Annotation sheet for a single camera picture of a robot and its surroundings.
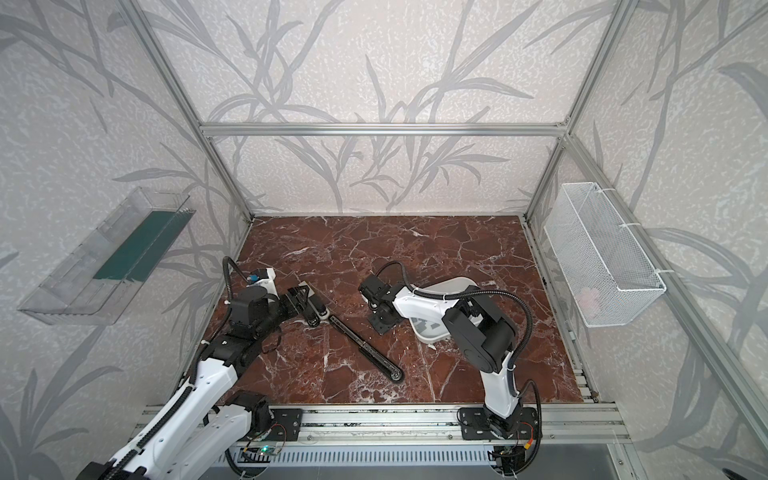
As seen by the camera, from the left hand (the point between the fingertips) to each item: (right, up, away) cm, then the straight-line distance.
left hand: (306, 281), depth 81 cm
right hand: (+21, -11, +12) cm, 26 cm away
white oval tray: (+36, -16, +10) cm, 41 cm away
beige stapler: (+1, -10, +10) cm, 14 cm away
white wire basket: (+69, +3, -21) cm, 72 cm away
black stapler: (+19, -22, +2) cm, 28 cm away
